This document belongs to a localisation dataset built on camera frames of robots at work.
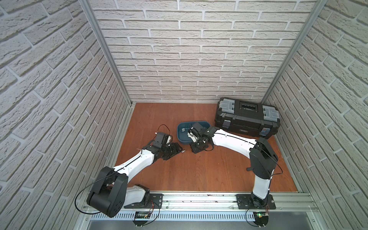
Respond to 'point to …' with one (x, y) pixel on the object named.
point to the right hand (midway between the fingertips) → (195, 148)
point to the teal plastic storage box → (183, 137)
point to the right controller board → (261, 218)
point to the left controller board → (141, 218)
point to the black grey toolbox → (247, 117)
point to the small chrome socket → (183, 151)
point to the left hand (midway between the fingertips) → (181, 148)
